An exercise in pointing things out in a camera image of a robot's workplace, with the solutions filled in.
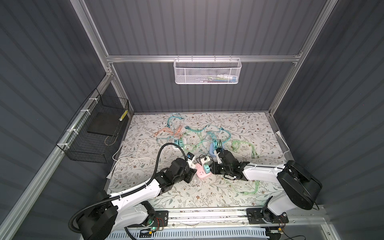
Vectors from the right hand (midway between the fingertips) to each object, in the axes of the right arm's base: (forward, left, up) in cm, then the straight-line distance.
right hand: (211, 169), depth 89 cm
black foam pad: (+15, +57, +26) cm, 64 cm away
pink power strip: (-2, +6, +1) cm, 7 cm away
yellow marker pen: (+20, +49, +27) cm, 59 cm away
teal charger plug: (-2, +3, +5) cm, 6 cm away
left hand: (-2, +10, +6) cm, 12 cm away
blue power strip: (+15, -1, +2) cm, 15 cm away
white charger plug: (+2, +4, +7) cm, 8 cm away
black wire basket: (+5, +59, +28) cm, 65 cm away
